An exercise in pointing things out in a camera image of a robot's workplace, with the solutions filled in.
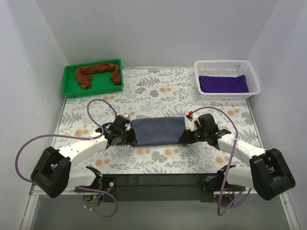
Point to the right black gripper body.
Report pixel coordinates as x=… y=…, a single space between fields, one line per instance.
x=192 y=136

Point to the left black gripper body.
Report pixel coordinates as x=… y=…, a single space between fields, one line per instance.
x=127 y=138

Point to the grey blue towel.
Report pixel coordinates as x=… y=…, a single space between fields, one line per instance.
x=158 y=131

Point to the purple towel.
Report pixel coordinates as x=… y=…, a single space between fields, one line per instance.
x=217 y=84

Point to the orange brown towel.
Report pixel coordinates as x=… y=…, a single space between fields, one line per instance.
x=84 y=74

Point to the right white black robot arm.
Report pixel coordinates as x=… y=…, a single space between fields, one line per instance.
x=267 y=171

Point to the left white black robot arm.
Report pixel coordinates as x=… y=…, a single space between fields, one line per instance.
x=54 y=171

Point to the floral table mat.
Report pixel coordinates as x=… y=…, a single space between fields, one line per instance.
x=155 y=93

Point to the green plastic tray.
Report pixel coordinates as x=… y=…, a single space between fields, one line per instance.
x=100 y=84

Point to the white plastic basket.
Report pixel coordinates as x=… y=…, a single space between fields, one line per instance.
x=227 y=68

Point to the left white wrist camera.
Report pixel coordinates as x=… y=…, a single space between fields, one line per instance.
x=126 y=122

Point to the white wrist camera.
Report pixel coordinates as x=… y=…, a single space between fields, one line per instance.
x=126 y=122
x=190 y=121

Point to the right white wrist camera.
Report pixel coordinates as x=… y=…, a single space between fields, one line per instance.
x=190 y=121

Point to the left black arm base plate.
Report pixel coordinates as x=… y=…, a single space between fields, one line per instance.
x=106 y=184

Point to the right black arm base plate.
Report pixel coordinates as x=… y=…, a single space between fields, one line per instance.
x=214 y=184

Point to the aluminium frame rail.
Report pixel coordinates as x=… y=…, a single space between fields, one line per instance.
x=158 y=201

